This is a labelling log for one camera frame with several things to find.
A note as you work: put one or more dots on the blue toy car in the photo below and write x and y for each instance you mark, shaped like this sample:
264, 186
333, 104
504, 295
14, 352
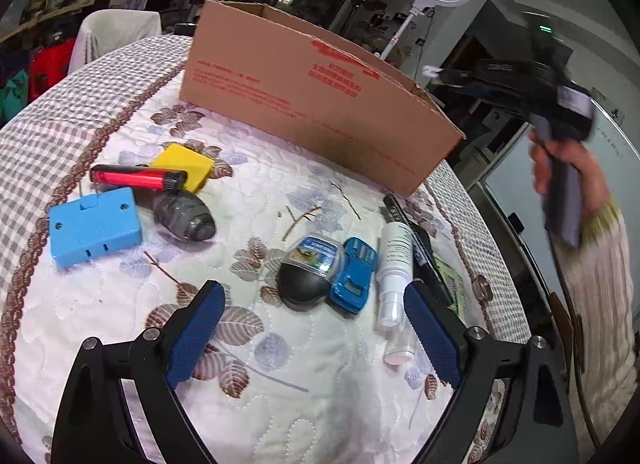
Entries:
354, 274

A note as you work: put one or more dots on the small clear jar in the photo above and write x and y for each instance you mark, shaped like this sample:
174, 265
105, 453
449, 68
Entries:
400, 349

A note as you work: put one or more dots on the small brown round object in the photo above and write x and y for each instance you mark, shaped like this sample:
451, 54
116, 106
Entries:
482, 289

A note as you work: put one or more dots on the person's right forearm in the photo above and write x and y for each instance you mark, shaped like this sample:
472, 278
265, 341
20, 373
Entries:
605, 294

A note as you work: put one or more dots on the white spray bottle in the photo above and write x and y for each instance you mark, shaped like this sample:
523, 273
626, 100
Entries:
395, 264

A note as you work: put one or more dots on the checked tablecloth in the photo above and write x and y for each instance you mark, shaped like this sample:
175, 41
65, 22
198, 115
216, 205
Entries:
35, 144

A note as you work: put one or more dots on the person's right hand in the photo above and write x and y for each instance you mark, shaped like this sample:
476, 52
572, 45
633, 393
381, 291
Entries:
595, 174

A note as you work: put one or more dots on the wooden shelf board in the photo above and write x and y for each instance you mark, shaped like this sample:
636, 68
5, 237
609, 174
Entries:
50, 14

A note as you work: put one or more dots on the green bag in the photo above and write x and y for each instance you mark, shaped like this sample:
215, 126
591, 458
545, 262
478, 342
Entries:
12, 92

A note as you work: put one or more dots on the brown cardboard box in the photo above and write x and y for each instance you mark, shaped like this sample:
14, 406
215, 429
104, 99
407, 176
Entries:
300, 94

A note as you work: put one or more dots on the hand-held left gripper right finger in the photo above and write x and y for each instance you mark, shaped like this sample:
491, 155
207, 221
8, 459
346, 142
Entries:
435, 334

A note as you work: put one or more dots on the black pen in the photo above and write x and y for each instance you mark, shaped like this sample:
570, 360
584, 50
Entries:
430, 264

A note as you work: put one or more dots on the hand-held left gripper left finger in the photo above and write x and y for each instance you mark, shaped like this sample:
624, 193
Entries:
195, 334

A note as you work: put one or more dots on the yellow plastic box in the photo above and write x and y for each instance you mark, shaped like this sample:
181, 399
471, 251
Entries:
187, 164

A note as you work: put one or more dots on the red plastic toy car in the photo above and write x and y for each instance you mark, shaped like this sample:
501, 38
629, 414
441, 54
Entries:
50, 69

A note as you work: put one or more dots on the chair with white cover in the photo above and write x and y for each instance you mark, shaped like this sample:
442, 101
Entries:
115, 34

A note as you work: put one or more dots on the red and black tube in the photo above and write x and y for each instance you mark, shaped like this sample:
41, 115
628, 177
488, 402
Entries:
130, 177

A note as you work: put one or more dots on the dark grey ribbed bottle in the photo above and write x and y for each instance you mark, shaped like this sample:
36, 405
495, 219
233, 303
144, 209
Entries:
185, 216

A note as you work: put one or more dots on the blue plastic box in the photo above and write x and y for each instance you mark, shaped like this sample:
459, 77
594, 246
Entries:
92, 226

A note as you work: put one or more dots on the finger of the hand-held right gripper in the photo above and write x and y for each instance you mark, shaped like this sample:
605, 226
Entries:
460, 76
482, 93

